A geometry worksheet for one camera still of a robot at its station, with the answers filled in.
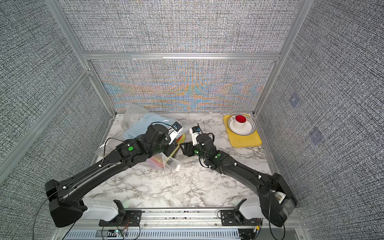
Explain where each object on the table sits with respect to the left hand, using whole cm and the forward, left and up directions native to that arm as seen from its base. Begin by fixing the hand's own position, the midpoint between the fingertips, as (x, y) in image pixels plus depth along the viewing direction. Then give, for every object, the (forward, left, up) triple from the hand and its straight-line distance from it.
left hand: (178, 138), depth 70 cm
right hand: (+5, -2, -9) cm, 10 cm away
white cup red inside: (+27, -40, -20) cm, 52 cm away
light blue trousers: (+22, +25, -12) cm, 35 cm away
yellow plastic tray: (+16, -38, -29) cm, 50 cm away
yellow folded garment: (+1, -1, -3) cm, 3 cm away
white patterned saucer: (+27, -49, -28) cm, 62 cm away
